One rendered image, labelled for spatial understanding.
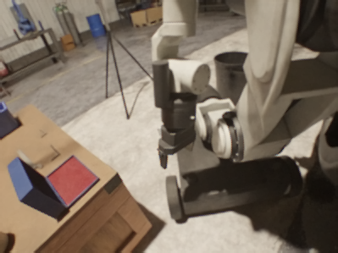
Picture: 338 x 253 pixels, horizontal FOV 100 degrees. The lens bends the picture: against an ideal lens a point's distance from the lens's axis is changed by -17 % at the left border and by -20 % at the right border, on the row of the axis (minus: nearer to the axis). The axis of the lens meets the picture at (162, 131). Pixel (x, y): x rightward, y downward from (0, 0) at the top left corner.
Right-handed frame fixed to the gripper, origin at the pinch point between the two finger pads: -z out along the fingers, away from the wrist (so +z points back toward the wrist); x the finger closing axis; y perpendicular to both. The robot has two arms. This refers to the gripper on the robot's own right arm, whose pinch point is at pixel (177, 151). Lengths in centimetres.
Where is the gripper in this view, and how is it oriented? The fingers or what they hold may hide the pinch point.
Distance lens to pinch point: 50.9
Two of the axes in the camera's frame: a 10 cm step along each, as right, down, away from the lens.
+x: -7.6, 4.0, -5.2
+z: -0.3, -8.1, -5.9
